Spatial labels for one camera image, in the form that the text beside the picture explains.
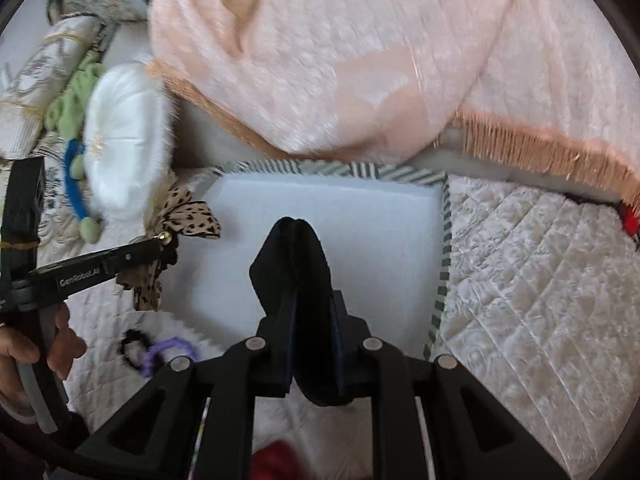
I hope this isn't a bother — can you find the leopard print hair bow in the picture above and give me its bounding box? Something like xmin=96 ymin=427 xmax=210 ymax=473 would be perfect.
xmin=116 ymin=183 xmax=221 ymax=311

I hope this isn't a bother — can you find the purple bead bracelet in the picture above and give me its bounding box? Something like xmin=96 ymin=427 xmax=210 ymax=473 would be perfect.
xmin=140 ymin=338 xmax=201 ymax=380

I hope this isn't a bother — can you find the red satin hair bow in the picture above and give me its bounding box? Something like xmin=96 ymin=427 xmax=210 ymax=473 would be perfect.
xmin=248 ymin=440 xmax=307 ymax=480

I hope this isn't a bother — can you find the black fabric hair accessory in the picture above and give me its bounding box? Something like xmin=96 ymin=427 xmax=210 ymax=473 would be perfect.
xmin=248 ymin=217 xmax=332 ymax=315

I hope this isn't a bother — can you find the person's left hand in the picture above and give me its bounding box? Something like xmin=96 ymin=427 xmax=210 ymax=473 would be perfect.
xmin=1 ymin=304 xmax=87 ymax=417

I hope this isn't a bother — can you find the floral embroidered square pillow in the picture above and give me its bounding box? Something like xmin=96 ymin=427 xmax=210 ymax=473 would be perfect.
xmin=29 ymin=132 xmax=86 ymax=266

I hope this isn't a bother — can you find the striped white tray box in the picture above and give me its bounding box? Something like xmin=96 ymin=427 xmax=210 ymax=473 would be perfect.
xmin=162 ymin=160 xmax=449 ymax=358

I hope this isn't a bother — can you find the round white satin cushion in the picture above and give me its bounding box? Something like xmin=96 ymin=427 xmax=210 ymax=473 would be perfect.
xmin=84 ymin=61 xmax=175 ymax=220

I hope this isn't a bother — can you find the green blue plush toy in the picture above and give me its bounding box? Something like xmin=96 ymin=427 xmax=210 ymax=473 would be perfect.
xmin=44 ymin=61 xmax=103 ymax=244

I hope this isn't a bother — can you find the quilted cream bedspread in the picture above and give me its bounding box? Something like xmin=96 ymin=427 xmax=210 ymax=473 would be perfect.
xmin=66 ymin=176 xmax=639 ymax=479

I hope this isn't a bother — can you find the beige striped bolster pillow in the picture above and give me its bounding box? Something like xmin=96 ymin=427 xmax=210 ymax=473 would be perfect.
xmin=0 ymin=15 xmax=103 ymax=160

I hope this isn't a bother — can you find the pink fringed blanket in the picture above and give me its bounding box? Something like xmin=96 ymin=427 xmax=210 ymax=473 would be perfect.
xmin=149 ymin=0 xmax=639 ymax=207

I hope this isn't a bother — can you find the small red object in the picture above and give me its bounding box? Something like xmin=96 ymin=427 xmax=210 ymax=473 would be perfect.
xmin=618 ymin=203 xmax=640 ymax=237

